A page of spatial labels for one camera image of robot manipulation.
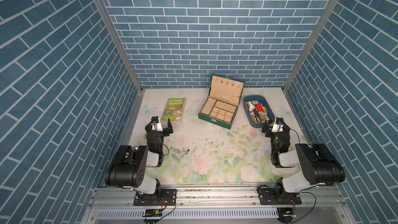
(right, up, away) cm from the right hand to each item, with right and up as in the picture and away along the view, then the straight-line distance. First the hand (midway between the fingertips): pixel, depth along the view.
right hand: (276, 122), depth 90 cm
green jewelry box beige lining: (-31, +9, +15) cm, 35 cm away
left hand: (-65, +2, -1) cm, 65 cm away
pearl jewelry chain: (-54, -17, -1) cm, 57 cm away
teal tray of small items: (-6, +5, +16) cm, 18 cm away
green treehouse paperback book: (-63, +6, +15) cm, 66 cm away
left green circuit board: (-66, -40, -18) cm, 79 cm away
